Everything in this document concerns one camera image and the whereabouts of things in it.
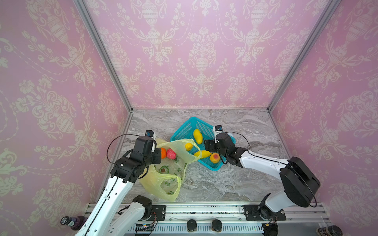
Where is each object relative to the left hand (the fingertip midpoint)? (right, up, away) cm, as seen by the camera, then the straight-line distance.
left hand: (158, 151), depth 73 cm
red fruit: (+4, -5, +17) cm, 18 cm away
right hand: (+27, +4, +16) cm, 32 cm away
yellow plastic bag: (+4, -12, -5) cm, 13 cm away
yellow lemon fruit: (+15, -1, +20) cm, 25 cm away
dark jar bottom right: (+76, -31, -11) cm, 82 cm away
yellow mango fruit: (+21, +5, +27) cm, 34 cm away
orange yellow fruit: (+31, -7, +15) cm, 35 cm away
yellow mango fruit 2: (+25, -5, +20) cm, 32 cm away
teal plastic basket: (+13, +8, +29) cm, 33 cm away
